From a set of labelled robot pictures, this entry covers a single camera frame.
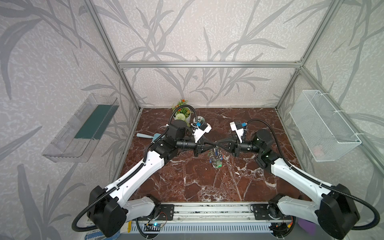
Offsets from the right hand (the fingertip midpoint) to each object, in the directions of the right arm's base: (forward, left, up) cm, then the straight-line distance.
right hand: (217, 140), depth 66 cm
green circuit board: (-30, +32, -31) cm, 53 cm away
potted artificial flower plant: (+32, +21, -15) cm, 41 cm away
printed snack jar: (+31, +9, -21) cm, 38 cm away
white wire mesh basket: (0, -46, +4) cm, 46 cm away
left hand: (-1, +1, 0) cm, 2 cm away
